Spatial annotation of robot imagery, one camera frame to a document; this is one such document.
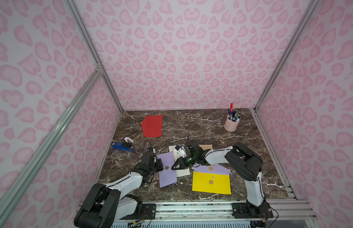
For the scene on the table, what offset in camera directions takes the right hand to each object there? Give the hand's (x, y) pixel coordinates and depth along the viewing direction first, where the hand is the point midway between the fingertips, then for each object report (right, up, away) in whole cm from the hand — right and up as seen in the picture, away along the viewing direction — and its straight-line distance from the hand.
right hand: (173, 169), depth 85 cm
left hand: (-7, +4, +5) cm, 10 cm away
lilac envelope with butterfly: (-3, -4, +1) cm, 5 cm away
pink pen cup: (+40, +26, +16) cm, 50 cm away
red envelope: (-18, +25, +25) cm, 40 cm away
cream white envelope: (+4, -2, +1) cm, 5 cm away
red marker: (+40, +38, +15) cm, 58 cm away
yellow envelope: (+23, -7, -3) cm, 24 cm away
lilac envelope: (+26, 0, +3) cm, 26 cm away
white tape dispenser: (-32, +16, +15) cm, 39 cm away
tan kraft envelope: (+23, +11, +14) cm, 29 cm away
